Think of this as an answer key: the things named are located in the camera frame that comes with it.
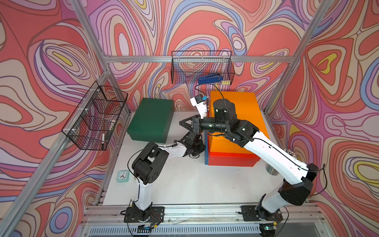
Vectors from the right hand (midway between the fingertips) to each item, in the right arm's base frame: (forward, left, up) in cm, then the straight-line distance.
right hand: (181, 127), depth 61 cm
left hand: (+10, -15, -35) cm, 39 cm away
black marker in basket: (+3, +40, -12) cm, 42 cm away
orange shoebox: (+14, -33, -5) cm, 36 cm away
